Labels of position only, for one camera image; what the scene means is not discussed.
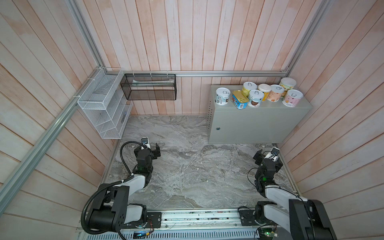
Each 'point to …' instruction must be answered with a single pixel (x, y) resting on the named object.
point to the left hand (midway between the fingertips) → (149, 146)
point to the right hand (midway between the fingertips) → (269, 152)
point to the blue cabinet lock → (218, 128)
